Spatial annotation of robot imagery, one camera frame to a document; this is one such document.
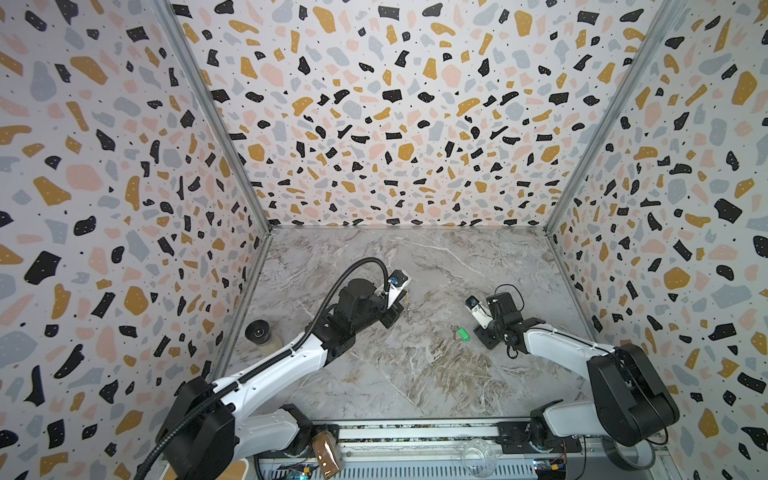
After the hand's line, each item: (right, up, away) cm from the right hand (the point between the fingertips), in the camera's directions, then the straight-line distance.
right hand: (486, 319), depth 93 cm
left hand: (-25, +12, -16) cm, 32 cm away
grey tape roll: (+29, -29, -20) cm, 46 cm away
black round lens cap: (-65, 0, -13) cm, 66 cm away
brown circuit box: (-43, -26, -23) cm, 56 cm away
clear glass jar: (-8, -29, -21) cm, 37 cm away
